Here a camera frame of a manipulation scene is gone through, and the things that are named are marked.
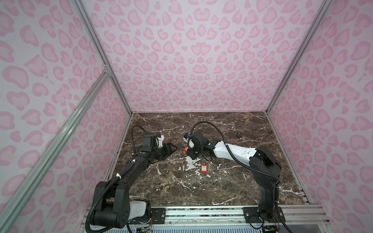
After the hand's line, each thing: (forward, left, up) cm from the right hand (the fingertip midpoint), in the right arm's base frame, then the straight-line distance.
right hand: (189, 150), depth 89 cm
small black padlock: (+19, -36, -9) cm, 41 cm away
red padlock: (-8, -9, -6) cm, 14 cm away
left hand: (-1, +8, +5) cm, 9 cm away
